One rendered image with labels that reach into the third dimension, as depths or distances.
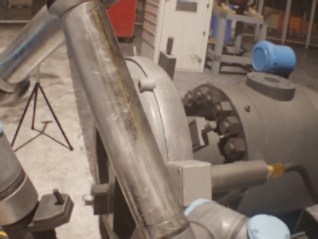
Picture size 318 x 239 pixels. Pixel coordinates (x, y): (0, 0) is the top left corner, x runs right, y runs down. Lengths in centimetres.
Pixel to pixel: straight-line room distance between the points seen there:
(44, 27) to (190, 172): 50
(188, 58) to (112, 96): 465
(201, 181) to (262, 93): 60
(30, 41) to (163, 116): 41
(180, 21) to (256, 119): 387
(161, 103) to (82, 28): 49
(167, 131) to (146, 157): 42
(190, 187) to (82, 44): 47
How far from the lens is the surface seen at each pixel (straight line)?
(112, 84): 61
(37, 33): 95
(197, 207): 77
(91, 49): 63
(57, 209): 55
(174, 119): 105
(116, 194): 133
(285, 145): 137
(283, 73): 181
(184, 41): 518
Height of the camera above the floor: 126
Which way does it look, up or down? 21 degrees down
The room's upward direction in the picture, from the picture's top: 7 degrees clockwise
